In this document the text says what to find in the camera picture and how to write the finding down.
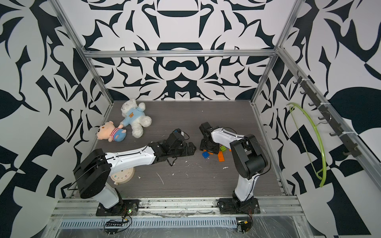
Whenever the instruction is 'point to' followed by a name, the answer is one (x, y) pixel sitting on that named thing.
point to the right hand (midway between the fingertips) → (206, 148)
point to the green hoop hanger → (325, 174)
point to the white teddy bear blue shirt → (133, 114)
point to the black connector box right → (245, 223)
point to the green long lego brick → (223, 148)
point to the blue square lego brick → (205, 154)
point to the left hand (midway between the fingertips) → (191, 146)
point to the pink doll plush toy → (107, 131)
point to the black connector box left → (112, 223)
